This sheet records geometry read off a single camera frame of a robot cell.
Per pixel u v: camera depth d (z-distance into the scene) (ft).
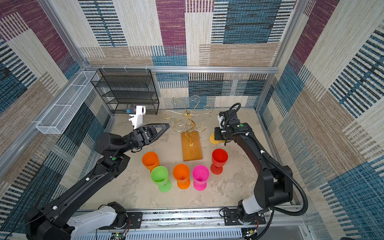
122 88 3.55
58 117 2.36
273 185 1.38
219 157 2.60
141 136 1.62
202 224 2.39
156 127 1.67
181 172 2.55
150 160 2.50
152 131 1.82
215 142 3.24
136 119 1.70
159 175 2.57
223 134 2.06
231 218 2.39
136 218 2.44
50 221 1.26
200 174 2.48
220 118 2.57
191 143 3.22
